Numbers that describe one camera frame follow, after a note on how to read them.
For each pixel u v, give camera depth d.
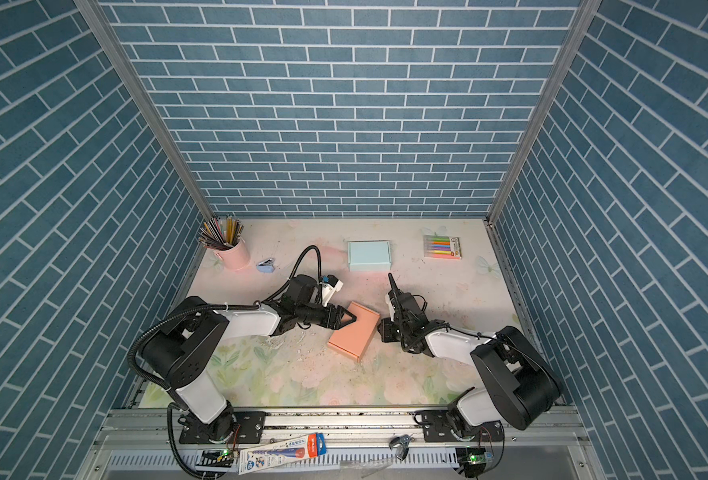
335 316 0.80
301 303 0.75
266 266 1.05
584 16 0.71
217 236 1.00
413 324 0.71
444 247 1.12
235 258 1.00
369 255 1.06
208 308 0.52
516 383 0.44
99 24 0.71
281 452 0.69
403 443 0.71
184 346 0.47
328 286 0.84
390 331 0.81
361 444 0.72
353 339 0.86
